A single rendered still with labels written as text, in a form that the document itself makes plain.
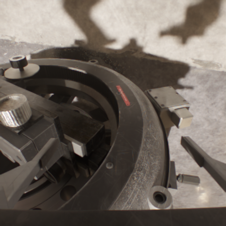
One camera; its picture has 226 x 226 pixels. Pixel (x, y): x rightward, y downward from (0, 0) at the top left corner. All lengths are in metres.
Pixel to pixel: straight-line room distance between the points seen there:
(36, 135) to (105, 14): 0.71
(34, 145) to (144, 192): 0.17
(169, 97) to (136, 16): 0.47
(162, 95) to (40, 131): 0.36
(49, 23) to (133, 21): 0.41
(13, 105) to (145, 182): 0.22
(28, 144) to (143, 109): 0.25
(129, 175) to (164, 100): 0.27
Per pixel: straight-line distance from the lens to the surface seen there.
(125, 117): 0.36
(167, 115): 0.48
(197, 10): 0.90
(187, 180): 0.45
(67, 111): 0.36
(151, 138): 0.33
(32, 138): 0.25
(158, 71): 0.95
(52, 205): 0.41
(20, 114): 0.26
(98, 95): 0.53
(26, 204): 0.43
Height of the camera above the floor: 0.85
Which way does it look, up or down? 50 degrees down
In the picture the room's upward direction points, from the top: 170 degrees counter-clockwise
